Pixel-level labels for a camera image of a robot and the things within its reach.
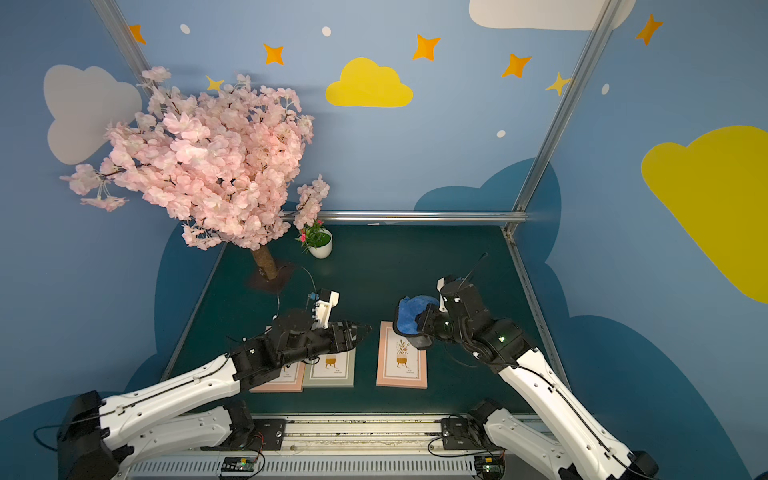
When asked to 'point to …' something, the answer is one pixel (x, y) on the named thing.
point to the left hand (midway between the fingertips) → (367, 327)
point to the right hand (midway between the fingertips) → (419, 315)
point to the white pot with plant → (316, 240)
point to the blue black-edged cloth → (408, 307)
